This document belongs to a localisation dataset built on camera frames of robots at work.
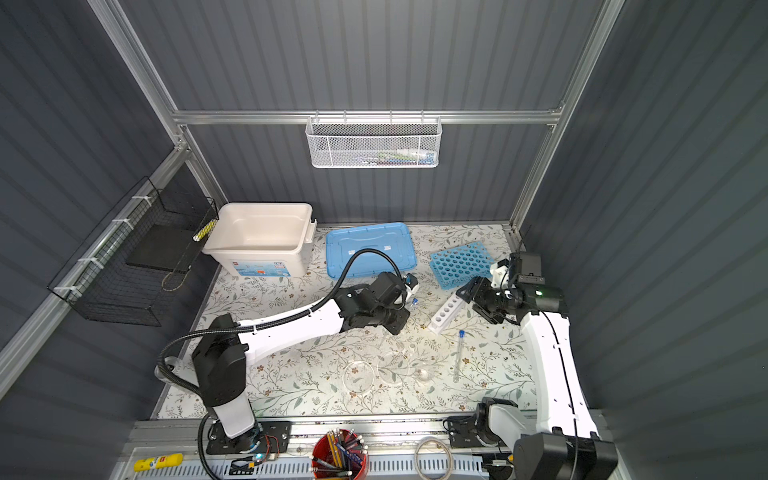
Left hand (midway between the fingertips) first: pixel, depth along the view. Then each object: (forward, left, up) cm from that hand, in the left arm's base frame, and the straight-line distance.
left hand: (408, 315), depth 81 cm
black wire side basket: (+8, +69, +15) cm, 71 cm away
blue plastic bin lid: (+40, +1, -12) cm, 42 cm away
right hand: (-1, -15, +8) cm, 17 cm away
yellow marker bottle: (-28, +58, -12) cm, 65 cm away
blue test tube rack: (+22, -20, -7) cm, 30 cm away
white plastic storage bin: (+43, +52, -12) cm, 68 cm away
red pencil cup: (-31, +18, -2) cm, 35 cm away
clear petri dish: (-11, +15, -14) cm, 23 cm away
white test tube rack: (+4, -12, -9) cm, 16 cm away
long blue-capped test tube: (-2, -17, -13) cm, 22 cm away
